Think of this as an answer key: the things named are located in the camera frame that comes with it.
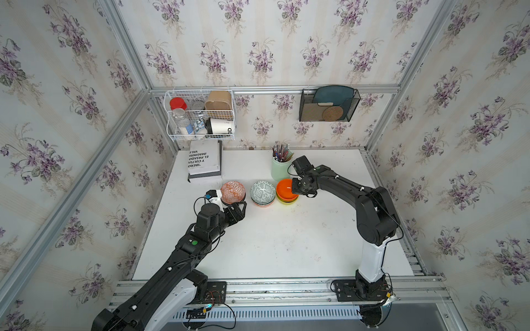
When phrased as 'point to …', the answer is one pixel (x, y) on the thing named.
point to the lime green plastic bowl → (287, 203)
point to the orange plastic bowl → (283, 189)
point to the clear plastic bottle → (181, 123)
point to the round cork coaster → (332, 114)
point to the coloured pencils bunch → (281, 153)
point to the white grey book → (205, 158)
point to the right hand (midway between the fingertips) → (298, 189)
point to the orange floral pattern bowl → (263, 205)
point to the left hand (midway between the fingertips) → (244, 208)
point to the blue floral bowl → (230, 201)
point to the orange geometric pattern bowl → (232, 192)
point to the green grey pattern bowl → (262, 192)
